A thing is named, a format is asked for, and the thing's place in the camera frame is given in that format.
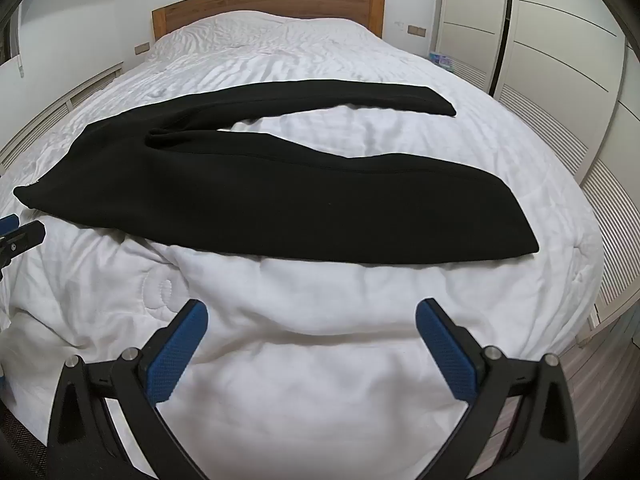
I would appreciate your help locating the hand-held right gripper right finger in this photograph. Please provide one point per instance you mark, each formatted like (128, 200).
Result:
(445, 350)

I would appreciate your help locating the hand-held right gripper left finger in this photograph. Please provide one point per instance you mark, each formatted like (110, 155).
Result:
(177, 350)

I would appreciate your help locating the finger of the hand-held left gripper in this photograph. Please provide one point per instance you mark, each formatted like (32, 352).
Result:
(7, 222)
(22, 240)

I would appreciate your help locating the black pants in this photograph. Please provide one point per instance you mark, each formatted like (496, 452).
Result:
(250, 200)

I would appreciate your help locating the blue tissue pack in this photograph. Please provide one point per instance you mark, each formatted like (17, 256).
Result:
(441, 60)

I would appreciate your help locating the wooden headboard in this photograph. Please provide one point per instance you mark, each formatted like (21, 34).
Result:
(270, 2)

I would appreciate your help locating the beige wall switch plate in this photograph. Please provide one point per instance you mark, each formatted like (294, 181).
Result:
(142, 48)
(416, 30)

